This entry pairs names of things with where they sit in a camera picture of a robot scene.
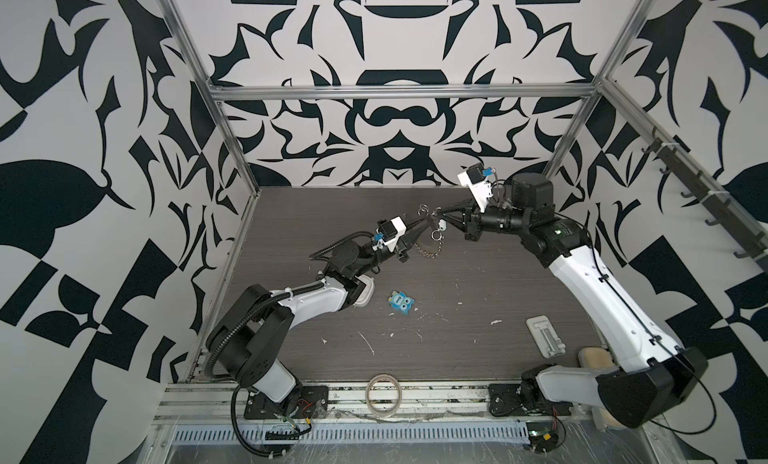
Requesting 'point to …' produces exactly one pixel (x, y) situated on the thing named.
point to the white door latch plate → (545, 336)
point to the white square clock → (366, 295)
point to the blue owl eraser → (399, 300)
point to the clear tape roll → (367, 391)
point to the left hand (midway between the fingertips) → (427, 212)
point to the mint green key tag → (442, 223)
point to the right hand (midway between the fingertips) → (442, 211)
